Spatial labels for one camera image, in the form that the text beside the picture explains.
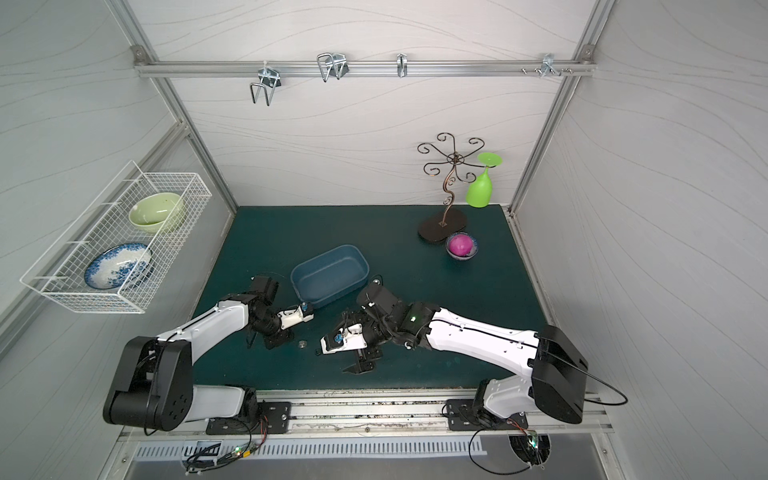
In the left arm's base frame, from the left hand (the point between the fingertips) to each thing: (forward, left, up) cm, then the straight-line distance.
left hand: (287, 332), depth 88 cm
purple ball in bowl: (+29, -55, +6) cm, 62 cm away
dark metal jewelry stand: (+43, -52, +1) cm, 68 cm away
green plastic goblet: (+40, -59, +23) cm, 75 cm away
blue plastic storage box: (+19, -11, +1) cm, 22 cm away
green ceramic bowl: (+16, +27, +34) cm, 47 cm away
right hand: (-8, -19, +15) cm, 25 cm away
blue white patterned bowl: (+1, +28, +33) cm, 43 cm away
